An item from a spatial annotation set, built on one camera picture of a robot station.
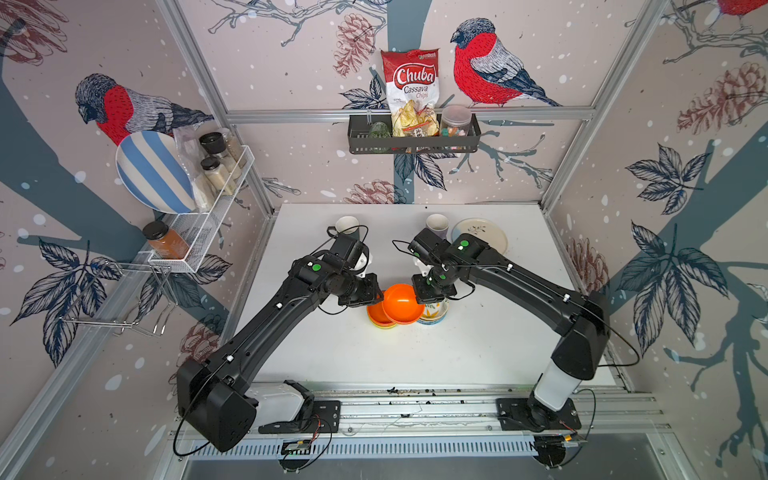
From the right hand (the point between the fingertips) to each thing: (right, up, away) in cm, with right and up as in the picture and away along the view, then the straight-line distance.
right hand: (417, 297), depth 77 cm
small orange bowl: (-11, -7, +8) cm, 15 cm away
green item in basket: (-11, +50, +16) cm, 54 cm away
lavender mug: (+10, +20, +30) cm, 38 cm away
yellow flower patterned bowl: (+6, -7, +9) cm, 13 cm away
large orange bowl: (-4, -2, +2) cm, 5 cm away
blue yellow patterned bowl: (+5, -8, +5) cm, 10 cm away
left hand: (-8, +2, -3) cm, 9 cm away
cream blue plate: (+30, +18, +37) cm, 50 cm away
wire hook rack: (-58, +5, -20) cm, 62 cm away
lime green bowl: (-10, -10, +8) cm, 16 cm away
